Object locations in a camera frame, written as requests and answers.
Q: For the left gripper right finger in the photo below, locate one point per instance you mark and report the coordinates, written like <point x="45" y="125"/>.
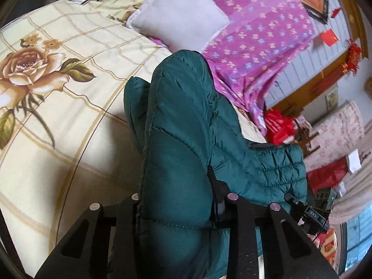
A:
<point x="287" y="250"/>

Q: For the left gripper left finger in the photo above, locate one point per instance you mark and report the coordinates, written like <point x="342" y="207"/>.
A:
<point x="100" y="244"/>

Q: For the dark green puffer jacket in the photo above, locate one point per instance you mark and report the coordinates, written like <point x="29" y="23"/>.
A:
<point x="183" y="126"/>

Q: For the wooden chair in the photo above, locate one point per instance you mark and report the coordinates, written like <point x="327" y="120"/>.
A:
<point x="303" y="136"/>

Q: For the pink floral quilt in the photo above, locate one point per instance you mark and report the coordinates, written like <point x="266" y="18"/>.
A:
<point x="341" y="132"/>

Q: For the red plastic bag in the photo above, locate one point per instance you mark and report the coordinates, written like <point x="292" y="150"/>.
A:
<point x="279" y="127"/>

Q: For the cream floral plaid bedspread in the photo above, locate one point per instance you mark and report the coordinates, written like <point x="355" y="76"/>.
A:
<point x="65" y="142"/>

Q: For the white panelled headboard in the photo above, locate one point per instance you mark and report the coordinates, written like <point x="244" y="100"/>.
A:
<point x="307" y="64"/>

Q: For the purple floral bed sheet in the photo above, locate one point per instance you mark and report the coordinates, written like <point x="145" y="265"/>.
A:
<point x="262" y="38"/>

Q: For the white square pillow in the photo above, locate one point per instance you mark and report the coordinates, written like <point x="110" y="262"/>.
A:
<point x="179" y="24"/>

